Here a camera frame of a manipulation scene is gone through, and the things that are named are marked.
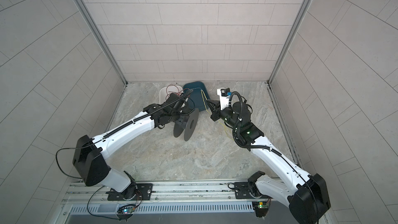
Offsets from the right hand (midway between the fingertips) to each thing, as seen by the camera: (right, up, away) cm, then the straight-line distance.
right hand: (206, 102), depth 70 cm
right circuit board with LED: (+26, -46, -2) cm, 52 cm away
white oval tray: (-28, +5, +35) cm, 46 cm away
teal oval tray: (-5, +4, +33) cm, 34 cm away
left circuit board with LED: (-33, -45, -6) cm, 56 cm away
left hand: (-11, -6, +12) cm, 17 cm away
